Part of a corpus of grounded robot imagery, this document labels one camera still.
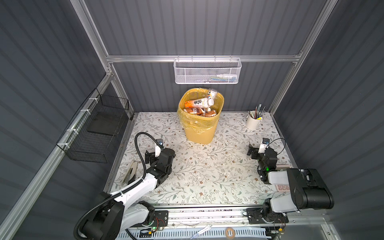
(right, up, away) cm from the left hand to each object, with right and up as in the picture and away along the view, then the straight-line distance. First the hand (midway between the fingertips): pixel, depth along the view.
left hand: (155, 151), depth 84 cm
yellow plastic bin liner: (+22, +16, +3) cm, 27 cm away
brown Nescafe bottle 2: (+24, +23, +1) cm, 33 cm away
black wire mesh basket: (-29, +9, -11) cm, 32 cm away
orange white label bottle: (+27, +28, +3) cm, 38 cm away
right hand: (+63, +2, +7) cm, 64 cm away
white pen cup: (+64, +19, +20) cm, 69 cm away
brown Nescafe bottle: (+30, +21, 0) cm, 37 cm away
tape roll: (+38, -38, -14) cm, 56 cm away
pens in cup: (+68, +22, +22) cm, 75 cm away
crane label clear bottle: (+33, +33, +3) cm, 47 cm away
